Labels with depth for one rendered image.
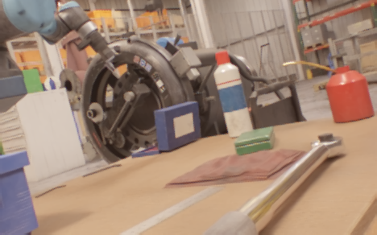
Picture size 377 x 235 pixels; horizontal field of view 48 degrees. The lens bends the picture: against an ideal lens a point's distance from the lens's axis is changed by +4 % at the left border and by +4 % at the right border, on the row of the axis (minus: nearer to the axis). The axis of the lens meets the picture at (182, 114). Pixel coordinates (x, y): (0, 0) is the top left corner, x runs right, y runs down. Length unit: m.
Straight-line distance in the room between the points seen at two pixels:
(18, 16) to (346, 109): 0.87
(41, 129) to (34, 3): 4.75
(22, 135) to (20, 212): 5.31
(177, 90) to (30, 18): 0.88
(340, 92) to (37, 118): 5.29
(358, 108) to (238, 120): 0.29
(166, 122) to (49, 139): 4.95
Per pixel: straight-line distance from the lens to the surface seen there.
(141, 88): 2.00
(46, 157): 5.97
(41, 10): 1.30
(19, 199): 0.61
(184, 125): 1.17
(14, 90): 1.36
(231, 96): 1.06
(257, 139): 0.80
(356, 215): 0.41
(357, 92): 0.94
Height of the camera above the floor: 0.61
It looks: 2 degrees down
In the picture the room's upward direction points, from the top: 14 degrees counter-clockwise
